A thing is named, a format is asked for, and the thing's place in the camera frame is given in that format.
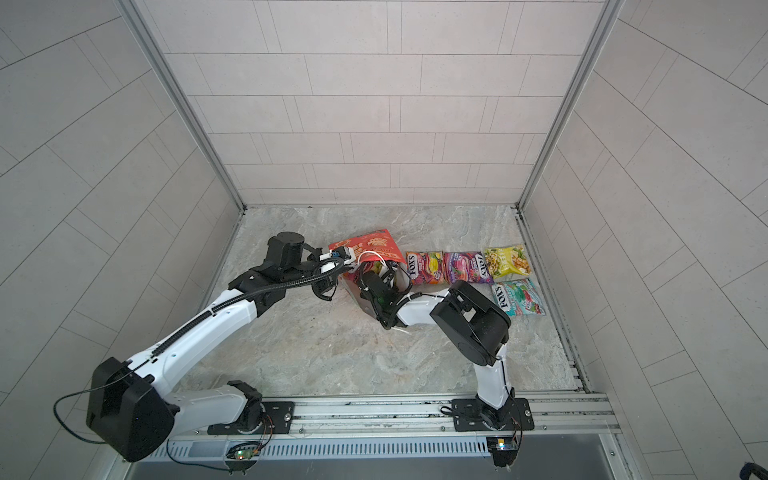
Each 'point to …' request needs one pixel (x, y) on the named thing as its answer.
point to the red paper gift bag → (377, 247)
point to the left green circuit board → (242, 457)
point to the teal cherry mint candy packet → (518, 298)
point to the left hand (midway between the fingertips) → (355, 261)
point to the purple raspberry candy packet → (470, 266)
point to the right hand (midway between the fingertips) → (368, 283)
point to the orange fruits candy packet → (426, 267)
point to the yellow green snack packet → (507, 261)
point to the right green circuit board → (503, 450)
